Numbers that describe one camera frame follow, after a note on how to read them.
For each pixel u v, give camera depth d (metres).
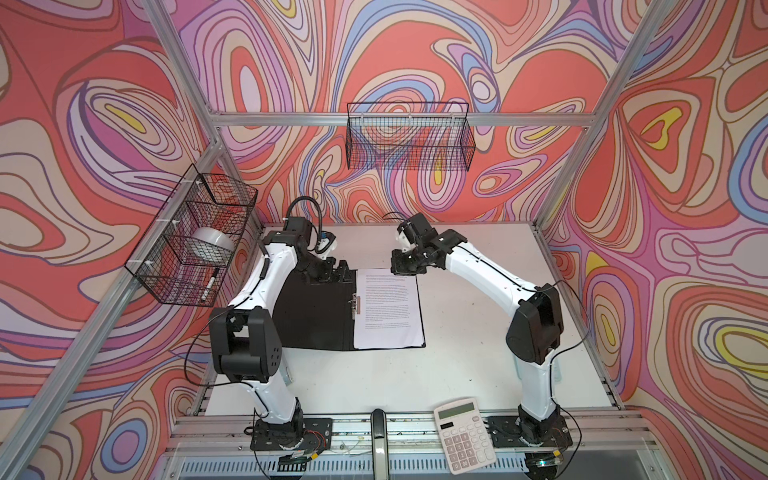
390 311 0.96
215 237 0.73
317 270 0.74
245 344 0.46
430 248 0.64
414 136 0.96
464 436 0.72
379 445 0.69
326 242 0.77
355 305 0.96
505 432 0.73
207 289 0.72
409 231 0.69
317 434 0.73
